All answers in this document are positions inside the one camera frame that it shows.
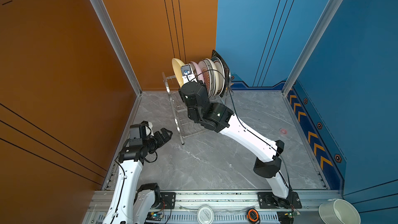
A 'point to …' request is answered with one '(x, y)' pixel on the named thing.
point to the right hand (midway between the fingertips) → (190, 78)
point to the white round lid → (205, 215)
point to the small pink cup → (284, 131)
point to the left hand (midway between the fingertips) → (166, 135)
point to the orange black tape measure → (253, 214)
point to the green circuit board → (154, 216)
